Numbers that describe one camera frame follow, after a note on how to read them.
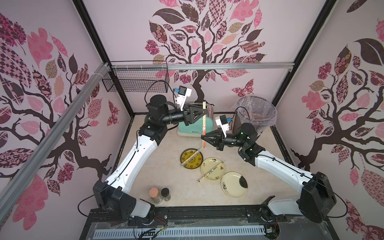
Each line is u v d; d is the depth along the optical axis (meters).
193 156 0.94
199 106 1.14
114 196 0.38
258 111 0.98
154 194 0.71
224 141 0.60
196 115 0.61
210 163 0.90
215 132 0.64
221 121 0.59
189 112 0.55
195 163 0.93
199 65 0.93
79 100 0.66
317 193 0.41
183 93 0.54
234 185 0.83
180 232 0.70
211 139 0.66
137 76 0.95
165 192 0.73
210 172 0.87
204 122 0.62
